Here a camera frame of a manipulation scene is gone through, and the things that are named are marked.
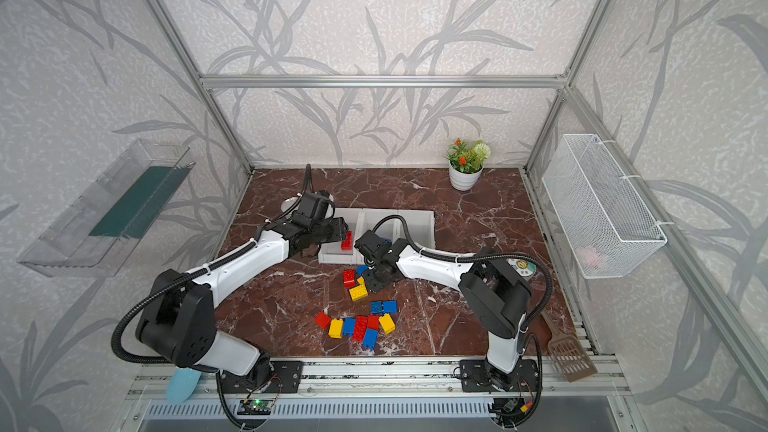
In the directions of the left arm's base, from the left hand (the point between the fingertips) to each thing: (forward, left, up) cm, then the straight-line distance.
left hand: (346, 218), depth 89 cm
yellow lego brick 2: (-28, +1, -10) cm, 30 cm away
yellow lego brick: (-18, -4, -12) cm, 22 cm away
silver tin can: (+13, +24, -9) cm, 28 cm away
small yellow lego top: (-15, -5, -11) cm, 19 cm away
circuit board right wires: (-46, -45, -15) cm, 66 cm away
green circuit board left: (-46, +18, -14) cm, 51 cm away
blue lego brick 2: (-22, -14, -12) cm, 29 cm away
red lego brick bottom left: (-26, +5, -13) cm, 29 cm away
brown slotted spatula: (-34, -61, -12) cm, 71 cm away
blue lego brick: (-23, -10, -11) cm, 27 cm away
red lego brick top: (-14, -1, -11) cm, 18 cm away
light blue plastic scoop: (-41, +37, -13) cm, 57 cm away
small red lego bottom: (-26, -9, -11) cm, 30 cm away
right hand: (-12, -9, -9) cm, 18 cm away
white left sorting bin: (-5, +6, -13) cm, 15 cm away
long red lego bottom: (-28, -6, -11) cm, 31 cm away
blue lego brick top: (-10, -4, -13) cm, 17 cm away
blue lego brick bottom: (-31, -9, -10) cm, 34 cm away
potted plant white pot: (+23, -39, +1) cm, 45 cm away
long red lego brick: (-2, +1, -12) cm, 12 cm away
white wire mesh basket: (-17, -59, +23) cm, 66 cm away
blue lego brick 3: (-28, -3, -11) cm, 30 cm away
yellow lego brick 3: (-27, -13, -11) cm, 32 cm away
